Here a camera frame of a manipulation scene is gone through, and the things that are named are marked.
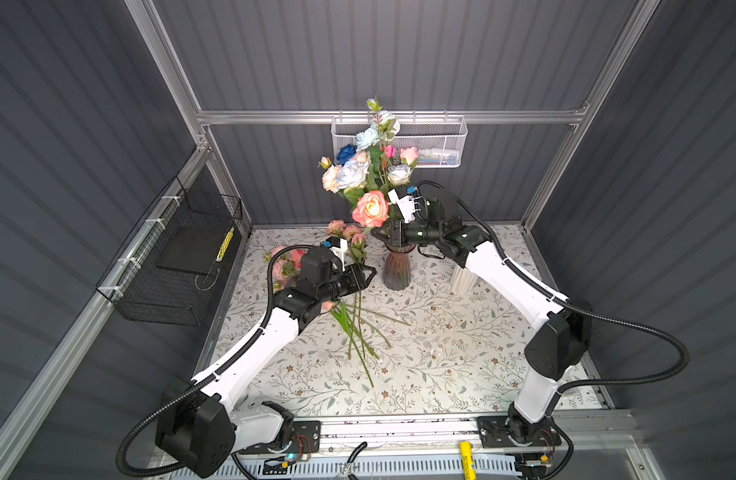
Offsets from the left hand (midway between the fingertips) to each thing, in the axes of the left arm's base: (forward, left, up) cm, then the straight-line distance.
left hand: (373, 272), depth 76 cm
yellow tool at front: (-38, -20, -22) cm, 48 cm away
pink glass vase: (+11, -8, -13) cm, 19 cm away
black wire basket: (0, +51, +3) cm, 51 cm away
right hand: (+6, -1, +8) cm, 10 cm away
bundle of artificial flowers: (-1, +5, -24) cm, 25 cm away
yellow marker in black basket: (+9, +39, +3) cm, 40 cm away
